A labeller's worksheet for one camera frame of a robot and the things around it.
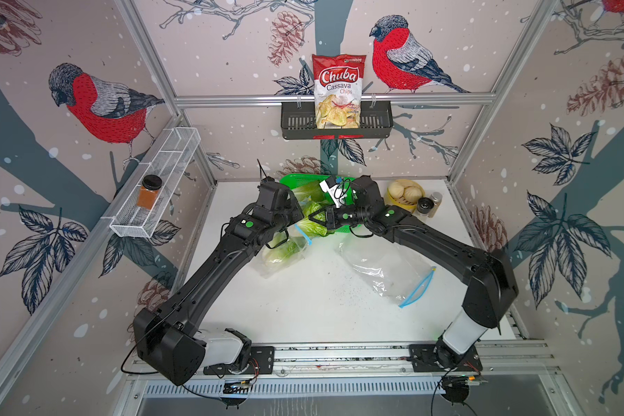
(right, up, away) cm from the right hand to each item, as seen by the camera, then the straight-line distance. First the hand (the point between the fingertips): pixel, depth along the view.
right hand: (309, 217), depth 75 cm
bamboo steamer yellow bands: (+39, +4, +34) cm, 52 cm away
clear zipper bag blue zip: (-15, -20, +14) cm, 29 cm away
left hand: (-1, +4, +1) cm, 5 cm away
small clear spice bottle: (+50, +6, +27) cm, 57 cm away
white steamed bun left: (+36, +10, +32) cm, 49 cm away
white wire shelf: (-49, +19, +11) cm, 53 cm away
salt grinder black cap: (+44, +3, +23) cm, 49 cm away
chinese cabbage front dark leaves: (-10, -11, +10) cm, 18 cm away
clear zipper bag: (+31, -21, +15) cm, 41 cm away
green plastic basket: (+8, +9, -5) cm, 13 cm away
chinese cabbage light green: (0, -2, 0) cm, 2 cm away
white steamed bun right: (+42, +8, +32) cm, 54 cm away
